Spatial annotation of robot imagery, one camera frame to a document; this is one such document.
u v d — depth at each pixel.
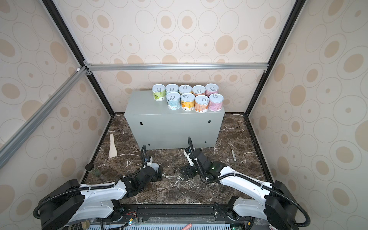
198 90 0.76
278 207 0.40
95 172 0.83
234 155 0.95
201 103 0.70
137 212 0.74
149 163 0.77
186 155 0.73
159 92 0.76
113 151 0.98
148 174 0.65
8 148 0.51
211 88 0.77
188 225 0.70
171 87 0.78
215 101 0.71
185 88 0.78
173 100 0.71
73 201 0.42
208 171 0.58
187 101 0.71
